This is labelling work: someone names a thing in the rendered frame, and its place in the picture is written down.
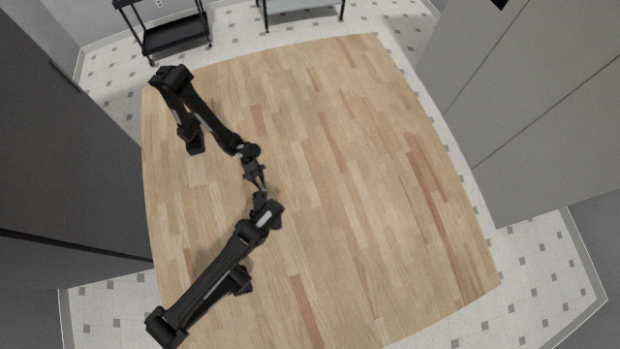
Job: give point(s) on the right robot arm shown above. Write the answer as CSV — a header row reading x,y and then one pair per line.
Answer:
x,y
225,269

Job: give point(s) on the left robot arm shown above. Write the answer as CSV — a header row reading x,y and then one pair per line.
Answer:
x,y
167,81

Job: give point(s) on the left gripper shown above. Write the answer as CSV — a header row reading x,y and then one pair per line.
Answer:
x,y
260,175

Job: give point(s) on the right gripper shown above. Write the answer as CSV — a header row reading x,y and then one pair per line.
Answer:
x,y
277,226

